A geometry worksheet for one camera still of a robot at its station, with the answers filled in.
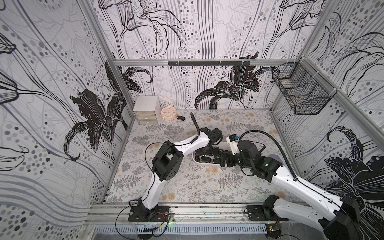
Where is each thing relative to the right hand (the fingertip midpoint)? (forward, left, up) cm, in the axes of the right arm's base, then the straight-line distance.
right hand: (222, 154), depth 77 cm
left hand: (+7, +10, -13) cm, 18 cm away
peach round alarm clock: (+42, +36, -13) cm, 57 cm away
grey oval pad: (+5, -35, -15) cm, 39 cm away
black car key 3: (+10, +1, -15) cm, 18 cm away
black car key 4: (+37, +26, -12) cm, 47 cm away
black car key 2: (+4, +8, -14) cm, 17 cm away
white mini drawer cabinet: (+36, +49, -2) cm, 61 cm away
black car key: (+5, +13, -13) cm, 19 cm away
